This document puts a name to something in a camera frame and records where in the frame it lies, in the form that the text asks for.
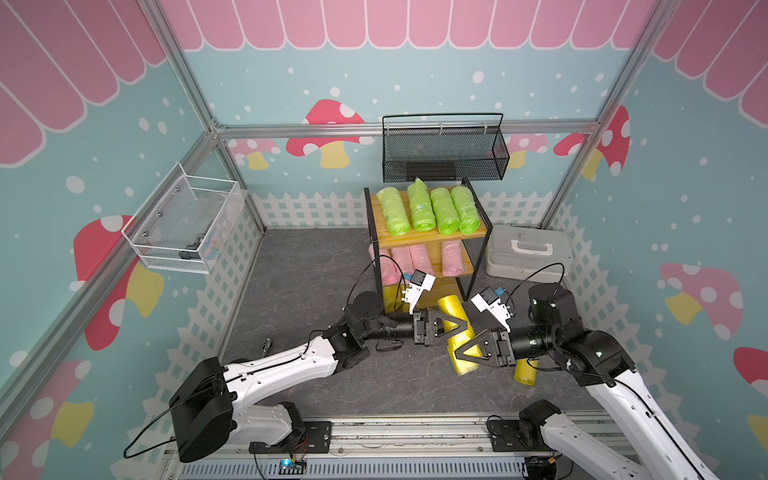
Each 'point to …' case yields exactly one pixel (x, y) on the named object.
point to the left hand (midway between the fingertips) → (462, 333)
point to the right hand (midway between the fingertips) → (462, 355)
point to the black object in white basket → (190, 255)
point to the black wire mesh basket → (443, 147)
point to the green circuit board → (291, 467)
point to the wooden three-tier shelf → (426, 241)
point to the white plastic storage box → (514, 252)
